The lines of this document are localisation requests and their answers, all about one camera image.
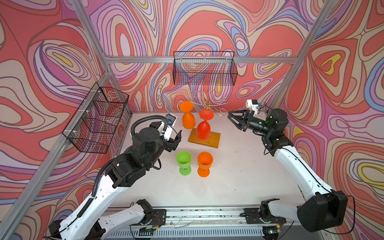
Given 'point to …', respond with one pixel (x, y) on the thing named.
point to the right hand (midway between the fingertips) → (227, 119)
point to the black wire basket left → (93, 127)
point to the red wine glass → (204, 129)
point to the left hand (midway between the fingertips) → (173, 126)
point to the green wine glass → (184, 158)
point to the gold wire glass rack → (209, 104)
